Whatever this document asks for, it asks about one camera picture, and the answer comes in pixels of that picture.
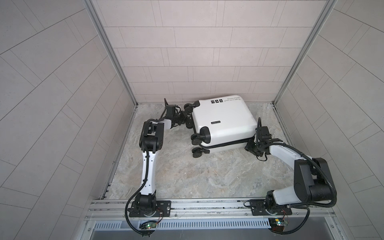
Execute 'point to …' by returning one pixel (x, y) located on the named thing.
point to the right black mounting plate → (257, 208)
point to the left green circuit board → (151, 225)
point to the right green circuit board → (277, 224)
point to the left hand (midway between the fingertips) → (193, 112)
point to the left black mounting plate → (163, 206)
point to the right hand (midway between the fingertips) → (245, 147)
